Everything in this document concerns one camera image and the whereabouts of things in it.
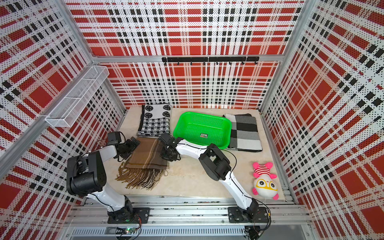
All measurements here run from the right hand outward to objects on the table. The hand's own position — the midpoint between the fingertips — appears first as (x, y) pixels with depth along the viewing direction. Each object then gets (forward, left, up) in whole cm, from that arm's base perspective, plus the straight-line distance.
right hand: (165, 156), depth 93 cm
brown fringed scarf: (-7, +11, +1) cm, 13 cm away
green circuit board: (-38, +12, 0) cm, 40 cm away
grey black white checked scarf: (+17, -54, -2) cm, 57 cm away
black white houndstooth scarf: (+29, +12, +2) cm, 31 cm away
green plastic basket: (+22, -25, -2) cm, 33 cm away
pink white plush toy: (-20, -56, +5) cm, 60 cm away
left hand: (+8, +18, +1) cm, 20 cm away
